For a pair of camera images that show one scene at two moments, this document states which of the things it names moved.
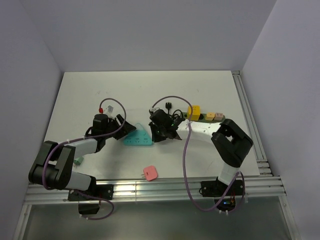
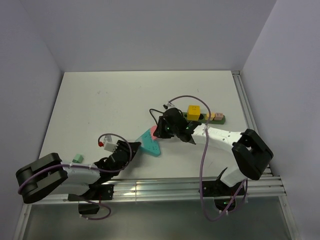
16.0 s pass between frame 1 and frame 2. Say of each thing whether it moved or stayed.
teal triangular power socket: moved
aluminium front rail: stayed
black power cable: moved
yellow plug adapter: stayed
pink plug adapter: moved
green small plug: stayed
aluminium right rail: stayed
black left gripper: moved
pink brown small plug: stayed
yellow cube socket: stayed
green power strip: stayed
